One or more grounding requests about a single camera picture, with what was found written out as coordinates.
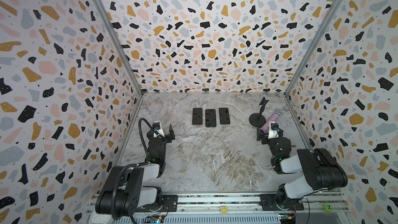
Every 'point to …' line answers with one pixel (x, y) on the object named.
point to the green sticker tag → (328, 207)
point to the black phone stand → (256, 120)
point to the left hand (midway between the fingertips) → (162, 124)
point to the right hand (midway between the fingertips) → (266, 123)
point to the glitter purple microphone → (275, 118)
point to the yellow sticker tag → (224, 210)
